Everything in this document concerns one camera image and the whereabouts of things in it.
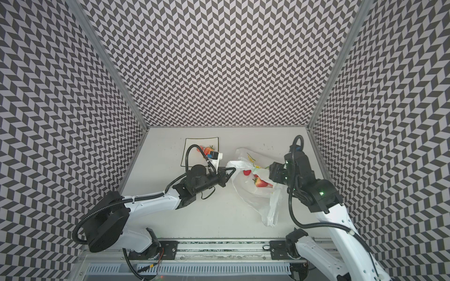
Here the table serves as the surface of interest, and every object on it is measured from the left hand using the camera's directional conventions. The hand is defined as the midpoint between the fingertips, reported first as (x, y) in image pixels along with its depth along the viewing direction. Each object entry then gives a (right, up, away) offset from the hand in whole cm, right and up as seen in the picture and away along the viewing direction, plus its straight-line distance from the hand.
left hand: (236, 170), depth 77 cm
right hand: (+15, 0, -8) cm, 17 cm away
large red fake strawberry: (+12, -9, +12) cm, 19 cm away
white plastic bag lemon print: (+15, -17, +12) cm, 26 cm away
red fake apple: (+6, -4, +18) cm, 19 cm away
